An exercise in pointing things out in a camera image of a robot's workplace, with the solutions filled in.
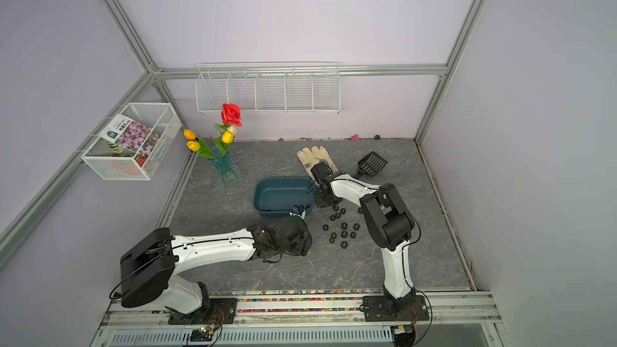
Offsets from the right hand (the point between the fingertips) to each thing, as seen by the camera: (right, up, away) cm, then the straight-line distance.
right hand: (325, 198), depth 99 cm
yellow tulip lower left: (-44, +21, -21) cm, 53 cm away
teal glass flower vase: (-42, +10, +6) cm, 44 cm away
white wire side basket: (-67, +16, -26) cm, 73 cm away
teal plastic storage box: (-21, 0, +2) cm, 21 cm away
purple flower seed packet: (-61, +23, -25) cm, 70 cm away
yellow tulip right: (-34, +24, -17) cm, 45 cm away
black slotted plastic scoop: (+22, +14, +13) cm, 29 cm away
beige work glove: (-5, +18, +15) cm, 24 cm away
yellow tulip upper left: (-47, +25, -18) cm, 56 cm away
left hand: (-9, -12, -16) cm, 22 cm away
